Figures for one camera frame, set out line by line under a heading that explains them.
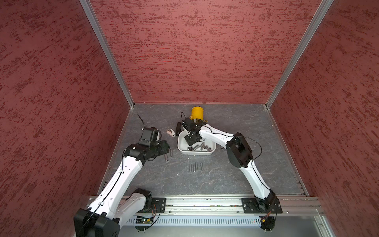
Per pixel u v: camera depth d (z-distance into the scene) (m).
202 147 0.95
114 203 0.40
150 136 0.59
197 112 1.06
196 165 0.87
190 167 0.87
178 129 1.02
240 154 0.59
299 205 0.76
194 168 0.87
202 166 0.87
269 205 0.63
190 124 0.79
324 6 0.71
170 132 1.01
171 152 0.92
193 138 0.85
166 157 0.91
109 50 0.88
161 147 0.69
